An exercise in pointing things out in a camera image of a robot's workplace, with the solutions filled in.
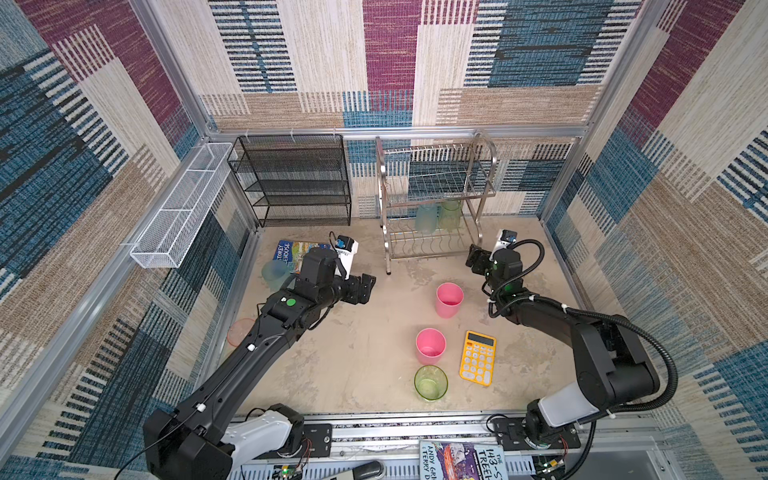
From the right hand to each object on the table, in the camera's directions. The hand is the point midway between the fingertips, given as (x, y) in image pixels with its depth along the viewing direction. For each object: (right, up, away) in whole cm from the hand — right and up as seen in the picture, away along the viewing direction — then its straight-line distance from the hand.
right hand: (481, 250), depth 92 cm
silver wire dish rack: (-13, +19, +16) cm, 28 cm away
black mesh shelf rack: (-62, +26, +19) cm, 70 cm away
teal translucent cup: (-14, +11, +17) cm, 25 cm away
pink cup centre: (-16, -26, -6) cm, 32 cm away
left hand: (-34, -5, -16) cm, 38 cm away
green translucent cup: (-6, +12, +16) cm, 21 cm away
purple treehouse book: (-13, -47, -23) cm, 54 cm away
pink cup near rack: (-10, -15, 0) cm, 18 cm away
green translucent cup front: (-17, -35, -11) cm, 40 cm away
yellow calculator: (-3, -30, -7) cm, 30 cm away
